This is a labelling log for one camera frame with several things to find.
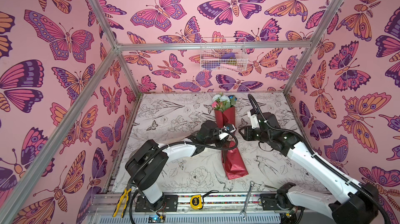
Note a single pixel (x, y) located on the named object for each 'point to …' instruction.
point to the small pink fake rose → (214, 104)
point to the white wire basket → (223, 54)
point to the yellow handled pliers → (126, 192)
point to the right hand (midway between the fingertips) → (242, 128)
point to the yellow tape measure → (196, 202)
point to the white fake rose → (223, 100)
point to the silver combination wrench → (244, 212)
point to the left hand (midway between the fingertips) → (230, 132)
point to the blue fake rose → (233, 99)
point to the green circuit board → (155, 219)
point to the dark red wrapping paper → (233, 164)
